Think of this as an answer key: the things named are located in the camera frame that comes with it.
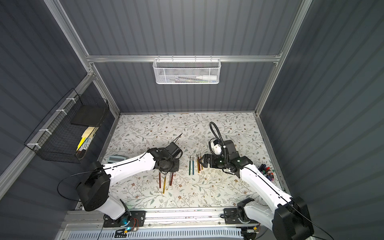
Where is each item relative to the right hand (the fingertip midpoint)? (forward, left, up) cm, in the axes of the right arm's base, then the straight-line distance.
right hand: (207, 161), depth 80 cm
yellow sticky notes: (+7, +62, +15) cm, 64 cm away
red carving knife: (+2, +4, -12) cm, 13 cm away
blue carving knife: (+2, +8, -12) cm, 15 cm away
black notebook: (+20, +66, +16) cm, 70 cm away
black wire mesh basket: (+2, +71, +18) cm, 73 cm away
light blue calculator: (+6, +57, -9) cm, 58 cm away
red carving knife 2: (-5, +21, -12) cm, 25 cm away
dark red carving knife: (-6, +28, -13) cm, 31 cm away
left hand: (-2, +17, -6) cm, 18 cm away
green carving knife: (+3, +10, -12) cm, 16 cm away
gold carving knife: (-13, +24, -13) cm, 30 cm away
